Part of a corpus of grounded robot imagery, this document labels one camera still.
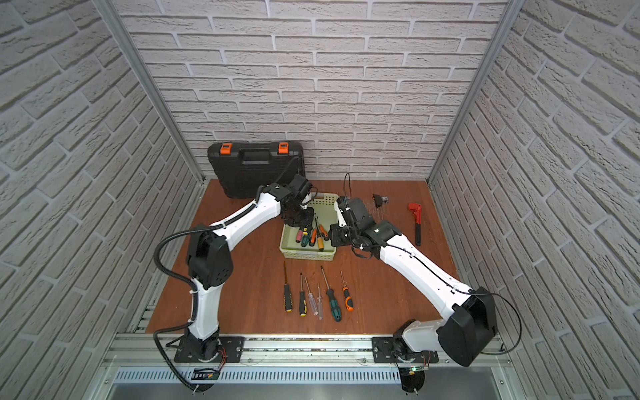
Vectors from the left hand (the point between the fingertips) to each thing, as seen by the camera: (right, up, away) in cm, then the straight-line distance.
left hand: (316, 221), depth 90 cm
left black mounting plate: (-25, -38, -16) cm, 48 cm away
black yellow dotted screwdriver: (-10, -25, -5) cm, 27 cm away
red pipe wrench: (+44, +3, +17) cm, 48 cm away
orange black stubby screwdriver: (-1, -6, +8) cm, 10 cm away
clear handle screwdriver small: (+2, -28, -8) cm, 29 cm away
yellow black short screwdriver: (-4, -28, -8) cm, 29 cm away
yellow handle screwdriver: (+2, -9, +7) cm, 12 cm away
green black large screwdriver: (+7, -28, -10) cm, 31 cm away
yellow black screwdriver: (-5, -5, +13) cm, 15 cm away
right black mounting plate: (+22, -39, -16) cm, 47 cm away
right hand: (+7, -3, -11) cm, 13 cm away
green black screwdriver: (-5, -8, +5) cm, 10 cm away
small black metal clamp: (+28, +8, +20) cm, 35 cm away
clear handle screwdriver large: (-1, -27, -8) cm, 28 cm away
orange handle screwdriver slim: (+2, -5, +11) cm, 12 cm away
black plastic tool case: (-30, +21, +6) cm, 37 cm away
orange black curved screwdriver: (+11, -27, -8) cm, 30 cm away
